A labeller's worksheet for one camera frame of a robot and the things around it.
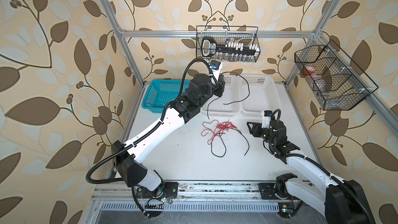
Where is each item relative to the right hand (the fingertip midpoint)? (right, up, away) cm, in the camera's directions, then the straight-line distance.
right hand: (252, 124), depth 85 cm
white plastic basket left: (-14, +11, -8) cm, 20 cm away
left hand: (-18, +25, -20) cm, 37 cm away
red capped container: (+29, +30, -4) cm, 42 cm away
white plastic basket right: (+14, +19, +30) cm, 38 cm away
